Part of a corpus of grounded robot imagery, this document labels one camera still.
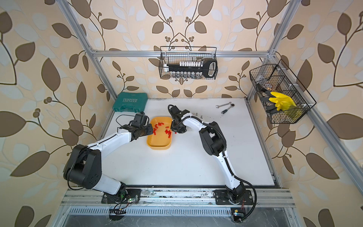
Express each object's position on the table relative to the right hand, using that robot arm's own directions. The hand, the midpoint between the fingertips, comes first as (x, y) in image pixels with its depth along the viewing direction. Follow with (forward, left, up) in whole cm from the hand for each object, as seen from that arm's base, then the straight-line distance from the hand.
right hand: (175, 130), depth 101 cm
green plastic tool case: (+25, +35, +6) cm, 43 cm away
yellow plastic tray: (-5, +9, -1) cm, 11 cm away
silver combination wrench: (+22, -36, 0) cm, 42 cm away
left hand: (-3, +17, +10) cm, 19 cm away
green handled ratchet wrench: (+17, -41, 0) cm, 44 cm away
